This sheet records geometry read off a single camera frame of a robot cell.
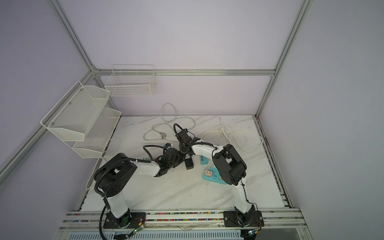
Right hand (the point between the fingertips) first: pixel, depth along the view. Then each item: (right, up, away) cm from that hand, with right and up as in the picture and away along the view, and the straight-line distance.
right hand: (183, 146), depth 97 cm
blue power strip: (+13, -8, -4) cm, 16 cm away
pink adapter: (+15, -13, -15) cm, 25 cm away
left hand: (+2, -7, -2) cm, 7 cm away
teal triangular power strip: (+20, -16, -11) cm, 28 cm away
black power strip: (+4, -9, -5) cm, 11 cm away
